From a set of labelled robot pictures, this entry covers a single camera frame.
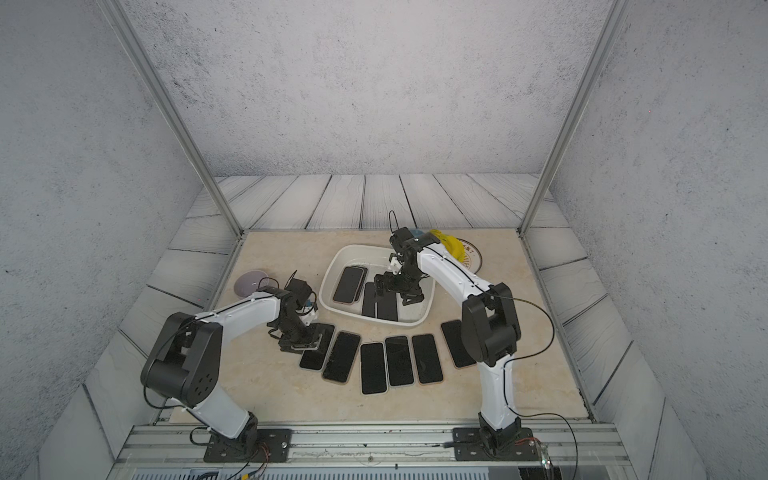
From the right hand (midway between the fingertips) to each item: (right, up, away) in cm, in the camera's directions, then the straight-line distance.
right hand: (389, 300), depth 87 cm
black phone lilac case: (-21, -17, 0) cm, 27 cm away
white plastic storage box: (-5, +11, +22) cm, 25 cm away
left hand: (-21, -15, +1) cm, 25 cm away
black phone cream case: (-4, -19, -1) cm, 20 cm away
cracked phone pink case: (-14, -17, +1) cm, 22 cm away
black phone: (-13, +3, +16) cm, 21 cm away
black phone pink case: (+11, -17, +1) cm, 20 cm away
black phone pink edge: (-7, -4, +11) cm, 14 cm away
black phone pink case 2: (+20, -12, +7) cm, 24 cm away
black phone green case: (+3, -19, 0) cm, 20 cm away
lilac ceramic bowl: (-47, +4, +15) cm, 50 cm away
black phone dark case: (-1, -4, +10) cm, 11 cm away
